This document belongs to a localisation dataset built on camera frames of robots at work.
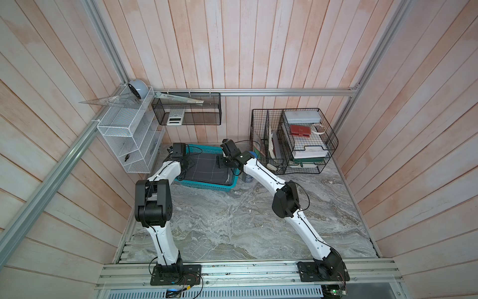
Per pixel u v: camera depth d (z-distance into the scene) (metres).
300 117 1.03
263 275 0.75
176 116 0.98
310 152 0.92
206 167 0.99
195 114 1.08
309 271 0.73
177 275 0.67
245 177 0.75
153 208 0.53
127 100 0.86
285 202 0.65
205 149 0.90
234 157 0.78
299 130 0.95
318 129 1.01
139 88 0.82
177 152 0.79
